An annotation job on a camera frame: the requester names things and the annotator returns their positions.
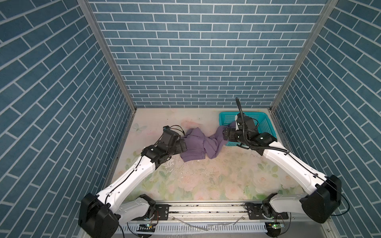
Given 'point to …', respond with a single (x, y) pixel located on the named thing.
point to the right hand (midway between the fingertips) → (230, 132)
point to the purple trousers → (199, 145)
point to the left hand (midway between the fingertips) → (183, 145)
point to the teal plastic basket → (265, 124)
